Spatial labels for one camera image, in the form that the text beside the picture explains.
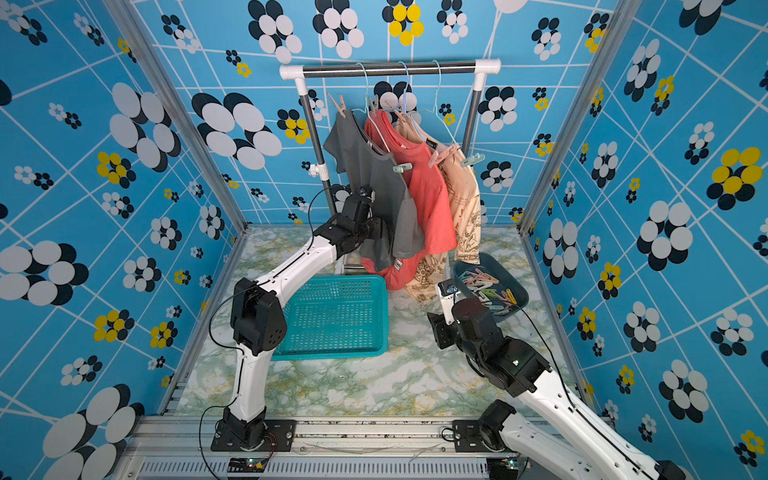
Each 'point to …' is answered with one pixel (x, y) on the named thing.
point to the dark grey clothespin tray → (494, 268)
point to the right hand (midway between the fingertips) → (442, 310)
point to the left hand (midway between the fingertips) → (381, 217)
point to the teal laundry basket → (330, 316)
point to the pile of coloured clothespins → (481, 284)
